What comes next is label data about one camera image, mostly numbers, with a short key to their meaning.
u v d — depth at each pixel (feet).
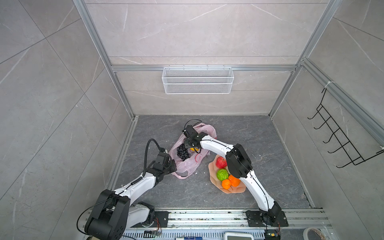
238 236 2.17
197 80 3.30
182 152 3.08
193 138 2.60
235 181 2.61
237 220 2.44
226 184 2.59
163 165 2.26
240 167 2.01
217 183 2.68
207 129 3.33
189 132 2.68
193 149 2.98
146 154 2.12
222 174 2.68
